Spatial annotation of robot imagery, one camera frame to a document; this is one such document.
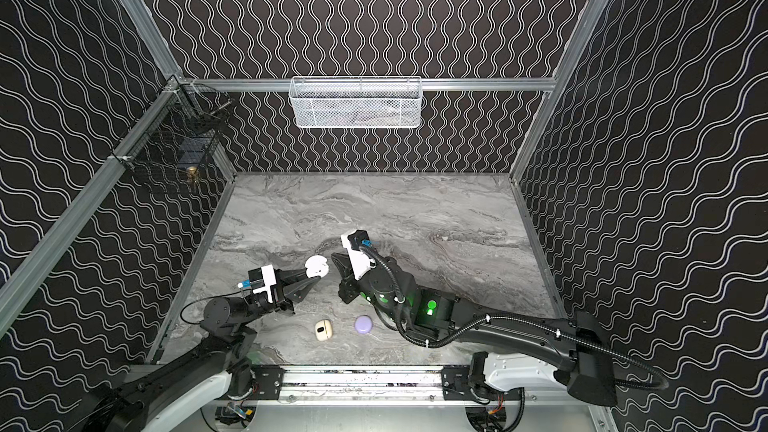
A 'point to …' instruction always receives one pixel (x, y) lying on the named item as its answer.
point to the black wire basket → (177, 135)
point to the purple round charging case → (363, 324)
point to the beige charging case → (324, 329)
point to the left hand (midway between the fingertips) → (319, 277)
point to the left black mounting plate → (269, 379)
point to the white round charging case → (316, 266)
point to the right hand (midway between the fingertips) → (333, 257)
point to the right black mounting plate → (457, 386)
